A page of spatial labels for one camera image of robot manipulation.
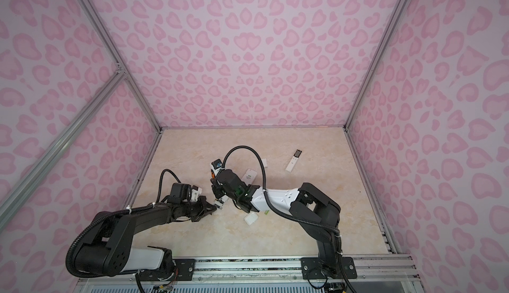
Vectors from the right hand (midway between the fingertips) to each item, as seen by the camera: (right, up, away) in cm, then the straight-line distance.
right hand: (213, 178), depth 84 cm
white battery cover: (+16, -18, +2) cm, 24 cm away
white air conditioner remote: (+1, -13, +7) cm, 14 cm away
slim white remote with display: (+37, +6, +20) cm, 42 cm away
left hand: (+1, -13, +4) cm, 14 cm away
